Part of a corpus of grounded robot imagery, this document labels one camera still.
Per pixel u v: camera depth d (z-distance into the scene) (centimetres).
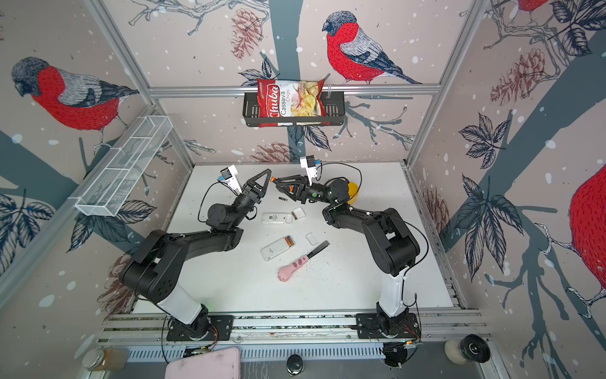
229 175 68
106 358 62
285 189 73
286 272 84
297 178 77
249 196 68
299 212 101
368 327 73
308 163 70
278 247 91
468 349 61
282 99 87
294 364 60
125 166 78
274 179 73
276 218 98
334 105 95
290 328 75
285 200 107
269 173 73
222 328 73
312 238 95
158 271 46
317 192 73
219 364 66
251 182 74
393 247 51
